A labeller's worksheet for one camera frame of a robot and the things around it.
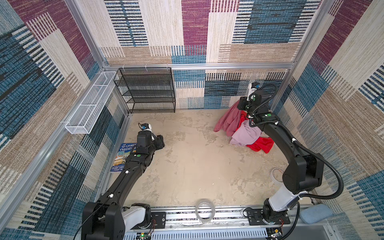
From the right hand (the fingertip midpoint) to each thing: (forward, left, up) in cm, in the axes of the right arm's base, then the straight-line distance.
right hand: (240, 98), depth 84 cm
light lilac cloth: (-11, -5, -19) cm, 23 cm away
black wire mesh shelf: (+25, +59, -11) cm, 65 cm away
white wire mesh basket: (-15, +78, +4) cm, 79 cm away
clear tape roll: (-53, +20, -27) cm, 63 cm away
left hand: (-15, +46, -12) cm, 50 cm away
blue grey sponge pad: (-52, -31, -28) cm, 67 cm away
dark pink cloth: (-5, +5, -14) cm, 15 cm away
